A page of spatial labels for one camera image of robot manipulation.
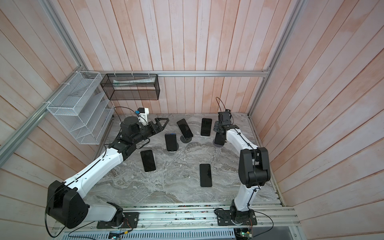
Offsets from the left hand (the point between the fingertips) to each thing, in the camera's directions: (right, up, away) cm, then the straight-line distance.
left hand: (165, 124), depth 75 cm
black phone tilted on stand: (+9, -2, +23) cm, 25 cm away
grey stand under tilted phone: (+8, -10, +26) cm, 29 cm away
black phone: (-12, -21, +12) cm, 27 cm away
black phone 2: (+24, -1, +29) cm, 38 cm away
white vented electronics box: (-7, -53, -5) cm, 54 cm away
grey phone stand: (+31, -13, +24) cm, 41 cm away
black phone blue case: (+1, -10, +18) cm, 21 cm away
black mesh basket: (-29, +28, +29) cm, 50 cm away
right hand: (+34, 0, +21) cm, 40 cm away
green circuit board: (+39, -53, -5) cm, 66 cm away
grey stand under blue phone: (+4, -14, +23) cm, 27 cm away
